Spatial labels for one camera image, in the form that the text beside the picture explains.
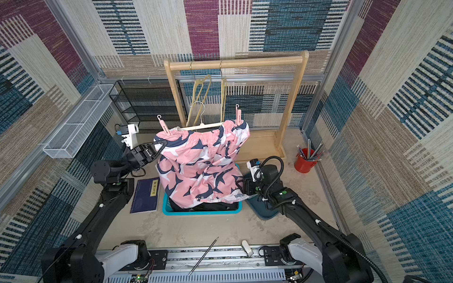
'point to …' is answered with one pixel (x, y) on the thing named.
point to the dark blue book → (146, 196)
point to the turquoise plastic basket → (166, 211)
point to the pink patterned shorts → (201, 166)
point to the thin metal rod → (203, 257)
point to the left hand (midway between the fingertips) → (167, 146)
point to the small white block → (247, 248)
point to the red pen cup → (301, 164)
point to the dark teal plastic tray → (259, 209)
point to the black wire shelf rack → (144, 101)
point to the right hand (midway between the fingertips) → (242, 184)
